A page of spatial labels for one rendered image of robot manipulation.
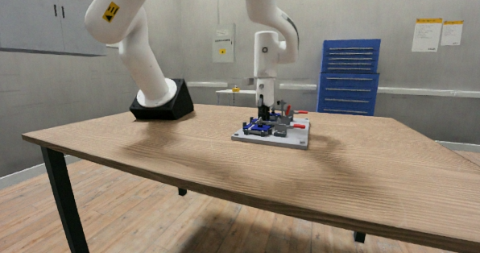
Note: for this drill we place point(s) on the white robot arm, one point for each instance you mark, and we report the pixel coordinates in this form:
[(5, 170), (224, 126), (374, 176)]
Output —
[(110, 21)]

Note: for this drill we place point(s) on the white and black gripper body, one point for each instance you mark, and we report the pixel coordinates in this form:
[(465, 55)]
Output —
[(265, 86)]

